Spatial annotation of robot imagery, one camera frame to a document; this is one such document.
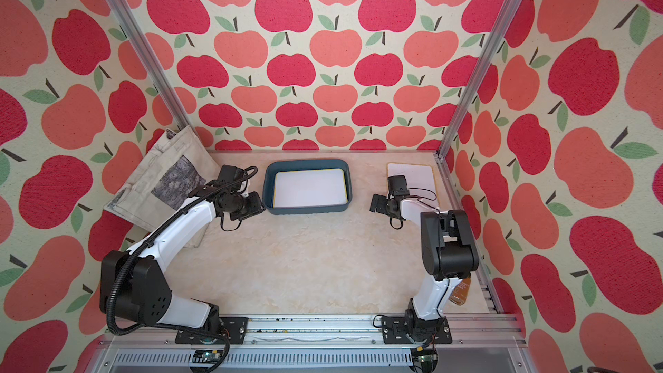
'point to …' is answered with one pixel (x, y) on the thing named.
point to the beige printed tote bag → (176, 166)
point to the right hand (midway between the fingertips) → (385, 210)
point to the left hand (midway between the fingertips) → (264, 211)
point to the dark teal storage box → (268, 179)
